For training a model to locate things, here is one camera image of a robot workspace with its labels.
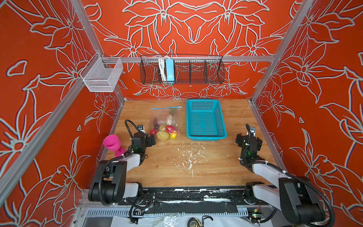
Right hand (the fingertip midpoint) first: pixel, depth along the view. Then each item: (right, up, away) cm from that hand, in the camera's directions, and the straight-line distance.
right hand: (247, 134), depth 87 cm
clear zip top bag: (-53, +6, +12) cm, 55 cm away
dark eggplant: (-59, +5, +9) cm, 60 cm away
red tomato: (-49, +3, +3) cm, 49 cm away
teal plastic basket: (-24, +8, +17) cm, 30 cm away
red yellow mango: (-47, -2, +6) cm, 47 cm away
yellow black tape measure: (-36, -38, -22) cm, 57 cm away
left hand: (-66, -1, +5) cm, 66 cm away
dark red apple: (-61, +1, +7) cm, 61 cm away
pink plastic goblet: (-82, -4, -6) cm, 82 cm away
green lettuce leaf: (-49, +16, +27) cm, 58 cm away
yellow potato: (-54, -2, +6) cm, 55 cm away
